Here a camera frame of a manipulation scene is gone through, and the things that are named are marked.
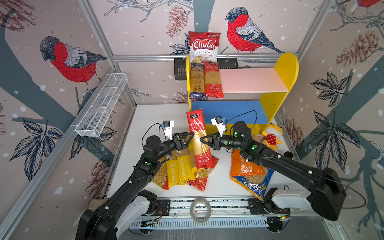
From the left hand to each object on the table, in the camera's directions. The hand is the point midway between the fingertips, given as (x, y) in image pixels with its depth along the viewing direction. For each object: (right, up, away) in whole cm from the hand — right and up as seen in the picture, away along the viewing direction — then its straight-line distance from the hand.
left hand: (190, 135), depth 68 cm
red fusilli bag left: (-16, -25, +11) cm, 32 cm away
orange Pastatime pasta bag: (+28, -20, +14) cm, 37 cm away
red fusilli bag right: (+6, -24, +12) cm, 27 cm away
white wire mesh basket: (-48, +6, +3) cm, 48 cm away
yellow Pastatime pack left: (-11, -21, +13) cm, 27 cm away
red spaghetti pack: (+6, -9, 0) cm, 10 cm away
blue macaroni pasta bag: (+35, -27, +9) cm, 45 cm away
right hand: (+4, -4, 0) cm, 5 cm away
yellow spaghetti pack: (+1, -21, +11) cm, 23 cm away
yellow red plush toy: (+50, -6, +24) cm, 56 cm away
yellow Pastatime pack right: (-4, -18, +15) cm, 24 cm away
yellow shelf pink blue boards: (+49, +26, +54) cm, 77 cm away
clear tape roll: (+5, -33, +4) cm, 34 cm away
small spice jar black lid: (+55, -12, +13) cm, 58 cm away
